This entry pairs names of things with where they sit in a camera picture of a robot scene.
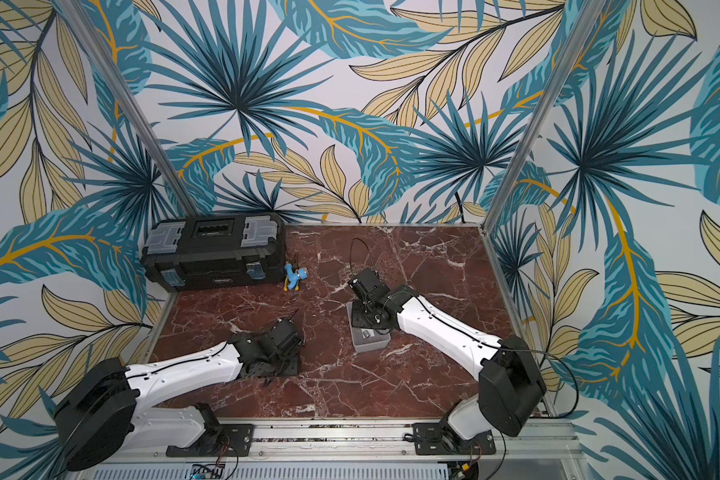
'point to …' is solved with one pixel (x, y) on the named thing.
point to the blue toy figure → (293, 276)
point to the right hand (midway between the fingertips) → (359, 317)
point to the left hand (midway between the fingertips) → (294, 369)
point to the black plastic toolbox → (190, 254)
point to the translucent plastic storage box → (363, 338)
